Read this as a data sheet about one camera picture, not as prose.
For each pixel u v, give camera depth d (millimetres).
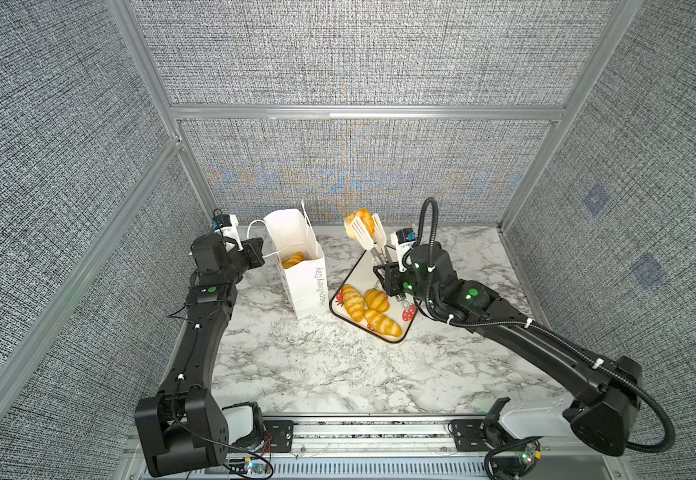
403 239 626
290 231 905
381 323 897
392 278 638
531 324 456
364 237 719
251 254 689
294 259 980
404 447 732
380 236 744
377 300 946
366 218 744
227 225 685
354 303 929
